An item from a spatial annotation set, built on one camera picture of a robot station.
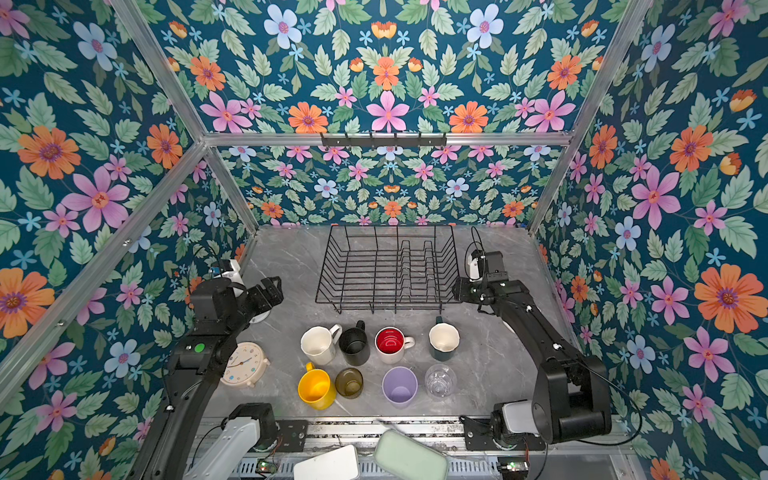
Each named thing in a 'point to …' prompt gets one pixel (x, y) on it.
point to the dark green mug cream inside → (444, 338)
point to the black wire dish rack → (389, 265)
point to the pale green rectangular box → (401, 457)
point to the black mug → (355, 345)
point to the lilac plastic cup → (400, 385)
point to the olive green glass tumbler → (349, 383)
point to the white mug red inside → (390, 344)
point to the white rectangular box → (337, 464)
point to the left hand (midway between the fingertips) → (268, 276)
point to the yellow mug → (316, 388)
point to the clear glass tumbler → (440, 381)
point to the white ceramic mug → (318, 343)
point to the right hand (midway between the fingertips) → (461, 286)
